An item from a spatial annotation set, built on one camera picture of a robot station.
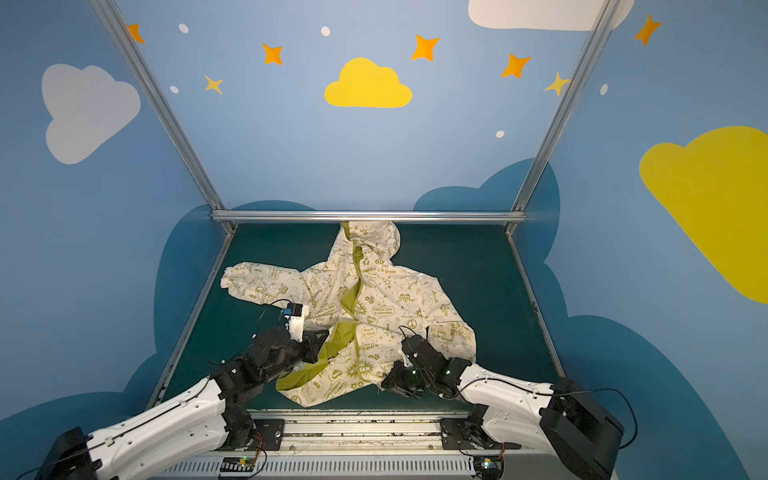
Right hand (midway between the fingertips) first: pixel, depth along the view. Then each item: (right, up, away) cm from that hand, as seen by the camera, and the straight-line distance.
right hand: (383, 382), depth 79 cm
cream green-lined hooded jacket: (-6, +18, +20) cm, 27 cm away
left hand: (-15, +14, 0) cm, 20 cm away
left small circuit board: (-37, -18, -6) cm, 42 cm away
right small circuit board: (+27, -19, -6) cm, 34 cm away
